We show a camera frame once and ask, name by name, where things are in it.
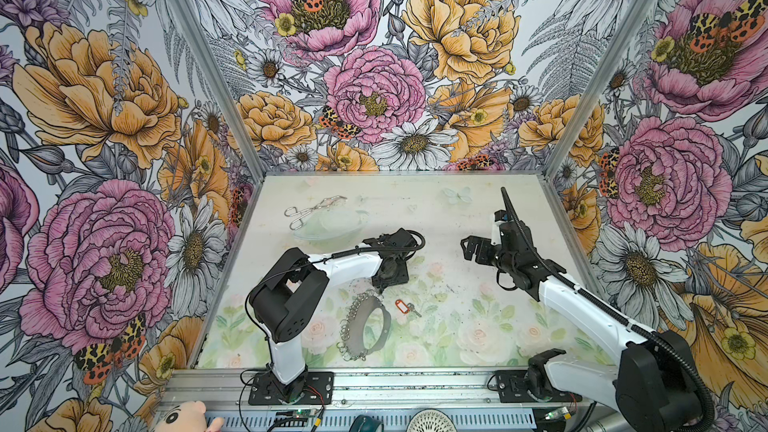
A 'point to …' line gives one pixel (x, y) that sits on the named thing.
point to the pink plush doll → (187, 416)
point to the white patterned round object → (431, 420)
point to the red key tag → (401, 306)
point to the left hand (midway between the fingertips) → (394, 285)
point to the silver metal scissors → (294, 212)
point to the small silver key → (412, 308)
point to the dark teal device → (365, 423)
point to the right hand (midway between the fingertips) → (475, 253)
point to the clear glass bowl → (333, 225)
